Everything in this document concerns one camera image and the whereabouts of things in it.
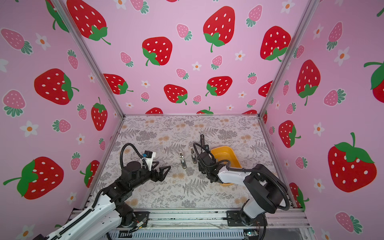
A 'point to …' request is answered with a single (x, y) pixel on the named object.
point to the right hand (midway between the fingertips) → (202, 159)
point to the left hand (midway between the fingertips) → (164, 164)
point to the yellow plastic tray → (225, 153)
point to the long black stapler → (202, 140)
